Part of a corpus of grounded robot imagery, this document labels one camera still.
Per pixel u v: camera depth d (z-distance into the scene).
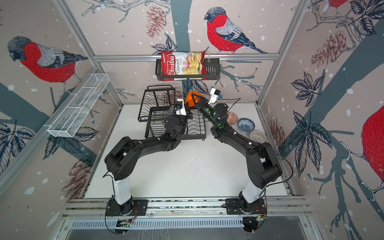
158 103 1.06
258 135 0.98
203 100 0.71
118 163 0.50
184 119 0.75
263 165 0.46
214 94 0.73
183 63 0.87
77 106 0.78
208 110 0.70
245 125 1.07
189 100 0.74
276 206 0.75
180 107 0.69
